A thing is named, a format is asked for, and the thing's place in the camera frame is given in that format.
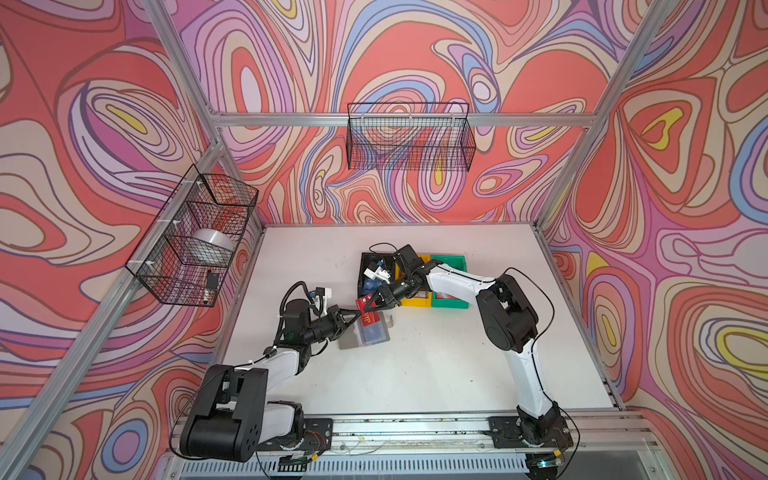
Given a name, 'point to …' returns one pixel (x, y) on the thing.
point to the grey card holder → (357, 335)
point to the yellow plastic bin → (420, 299)
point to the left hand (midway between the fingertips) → (362, 314)
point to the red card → (369, 316)
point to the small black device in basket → (212, 280)
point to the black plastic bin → (366, 285)
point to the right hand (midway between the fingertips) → (370, 314)
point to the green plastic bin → (439, 301)
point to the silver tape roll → (209, 246)
